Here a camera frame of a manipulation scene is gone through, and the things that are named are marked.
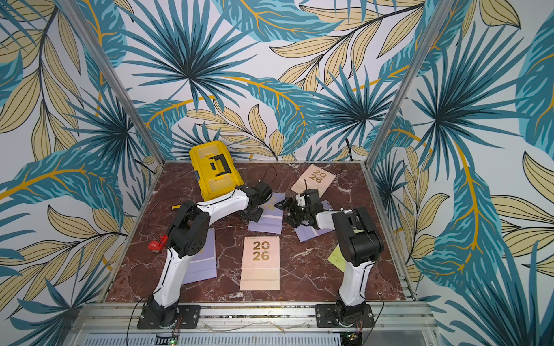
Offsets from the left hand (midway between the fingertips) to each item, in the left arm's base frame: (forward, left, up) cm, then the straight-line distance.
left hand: (249, 218), depth 97 cm
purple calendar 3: (-21, +16, 0) cm, 27 cm away
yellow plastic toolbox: (+14, +15, +17) cm, 27 cm away
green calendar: (-18, -37, -1) cm, 41 cm away
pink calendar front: (-21, -6, +1) cm, 22 cm away
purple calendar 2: (-14, -28, +24) cm, 40 cm away
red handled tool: (-14, +36, +1) cm, 39 cm away
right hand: (+2, -13, +4) cm, 14 cm away
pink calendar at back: (+24, -32, +1) cm, 40 cm away
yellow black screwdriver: (+4, +33, +2) cm, 34 cm away
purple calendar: (+1, -10, 0) cm, 10 cm away
